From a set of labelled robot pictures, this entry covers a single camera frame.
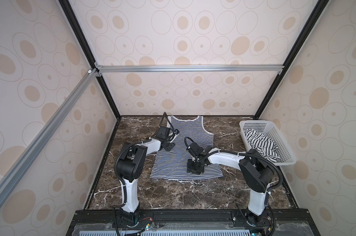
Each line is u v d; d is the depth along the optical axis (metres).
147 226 0.71
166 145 0.89
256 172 0.49
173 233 0.70
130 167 0.52
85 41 0.80
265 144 1.00
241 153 0.54
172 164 0.93
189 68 0.92
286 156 0.90
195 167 0.79
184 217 0.75
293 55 0.85
